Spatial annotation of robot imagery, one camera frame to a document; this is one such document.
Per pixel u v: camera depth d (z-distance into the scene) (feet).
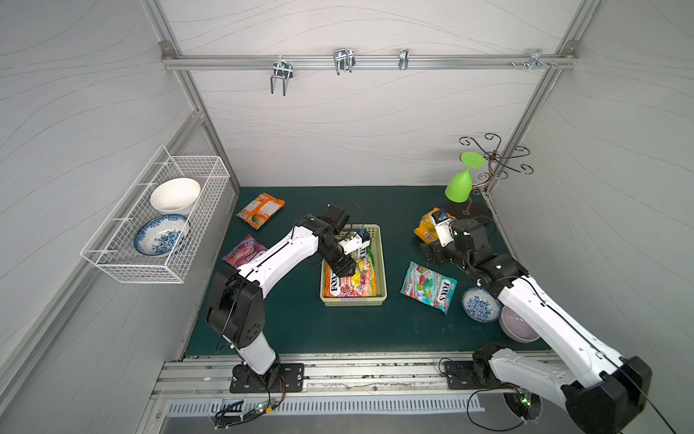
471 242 1.82
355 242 2.49
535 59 2.51
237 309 1.45
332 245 2.20
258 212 3.64
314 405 2.31
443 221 2.17
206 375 2.46
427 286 2.91
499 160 2.85
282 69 2.57
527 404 2.32
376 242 3.30
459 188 2.94
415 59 2.55
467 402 2.31
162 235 2.13
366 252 3.14
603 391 1.21
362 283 2.82
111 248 1.86
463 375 2.40
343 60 2.48
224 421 2.24
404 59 2.60
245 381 2.32
